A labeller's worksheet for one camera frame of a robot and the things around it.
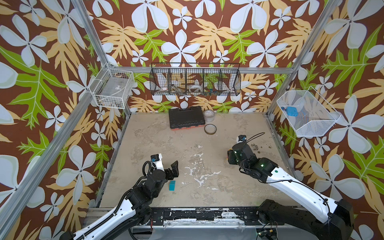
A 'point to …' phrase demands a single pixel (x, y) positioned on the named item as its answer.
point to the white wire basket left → (112, 87)
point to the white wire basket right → (310, 115)
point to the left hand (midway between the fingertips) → (170, 161)
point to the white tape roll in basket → (195, 88)
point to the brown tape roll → (210, 129)
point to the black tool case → (186, 118)
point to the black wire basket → (195, 79)
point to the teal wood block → (172, 185)
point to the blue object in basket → (292, 111)
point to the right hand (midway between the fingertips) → (230, 152)
